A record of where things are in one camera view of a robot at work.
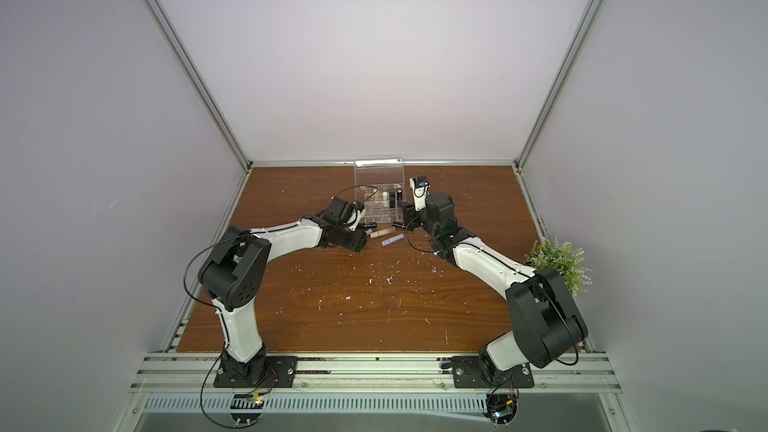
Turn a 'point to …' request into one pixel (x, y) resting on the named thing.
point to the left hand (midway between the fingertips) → (363, 236)
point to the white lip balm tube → (385, 200)
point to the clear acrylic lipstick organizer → (380, 186)
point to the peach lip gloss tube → (382, 232)
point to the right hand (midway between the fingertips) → (411, 193)
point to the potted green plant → (561, 256)
